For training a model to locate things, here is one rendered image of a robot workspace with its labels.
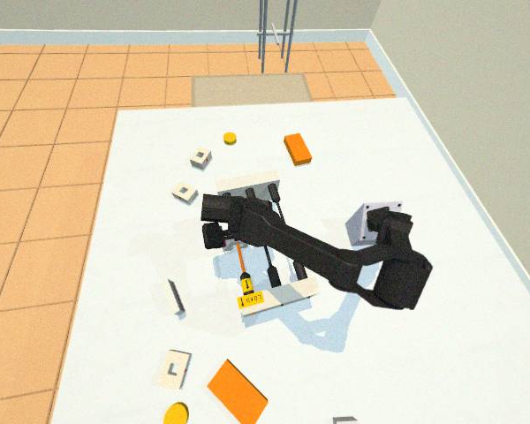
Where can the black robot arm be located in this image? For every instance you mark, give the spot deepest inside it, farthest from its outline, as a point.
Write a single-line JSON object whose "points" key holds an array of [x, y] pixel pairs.
{"points": [[404, 271]]}

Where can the orange rectangular block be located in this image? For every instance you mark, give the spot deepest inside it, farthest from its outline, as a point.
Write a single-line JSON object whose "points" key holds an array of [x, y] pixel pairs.
{"points": [[297, 149], [238, 394]]}

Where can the yellow round disc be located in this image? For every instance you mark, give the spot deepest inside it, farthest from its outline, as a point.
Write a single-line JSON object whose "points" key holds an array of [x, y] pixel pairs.
{"points": [[177, 414], [229, 138]]}

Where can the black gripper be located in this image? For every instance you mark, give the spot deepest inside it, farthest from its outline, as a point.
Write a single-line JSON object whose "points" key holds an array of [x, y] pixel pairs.
{"points": [[214, 236]]}

